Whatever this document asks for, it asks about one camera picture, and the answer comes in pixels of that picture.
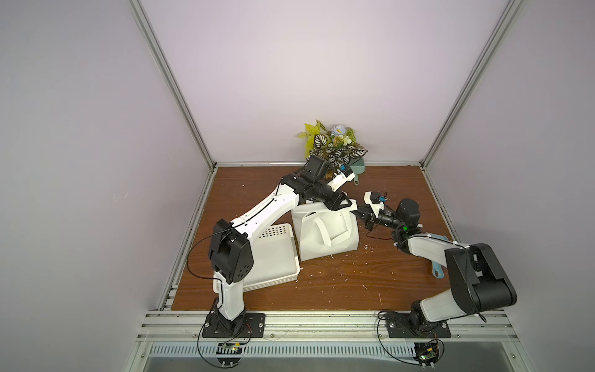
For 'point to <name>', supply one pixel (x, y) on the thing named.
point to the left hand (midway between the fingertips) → (351, 200)
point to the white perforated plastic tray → (275, 257)
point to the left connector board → (228, 349)
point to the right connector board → (426, 353)
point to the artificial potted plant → (337, 147)
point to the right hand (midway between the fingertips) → (352, 203)
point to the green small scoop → (359, 167)
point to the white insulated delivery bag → (322, 232)
